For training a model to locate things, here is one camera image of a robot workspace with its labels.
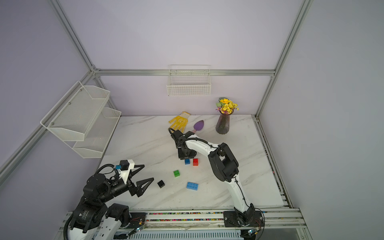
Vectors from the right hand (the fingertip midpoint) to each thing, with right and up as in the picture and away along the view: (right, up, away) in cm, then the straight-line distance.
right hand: (187, 158), depth 95 cm
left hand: (-17, -2, -28) cm, 33 cm away
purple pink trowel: (+8, +22, +20) cm, 30 cm away
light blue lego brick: (+3, -13, -11) cm, 18 cm away
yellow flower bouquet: (+24, +34, -4) cm, 41 cm away
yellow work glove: (-7, +24, +21) cm, 33 cm away
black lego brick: (-14, -12, -11) cm, 22 cm away
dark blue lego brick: (0, -1, -2) cm, 3 cm away
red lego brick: (+5, -1, -4) cm, 7 cm away
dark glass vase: (+24, +21, +9) cm, 34 cm away
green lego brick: (-6, -8, -7) cm, 12 cm away
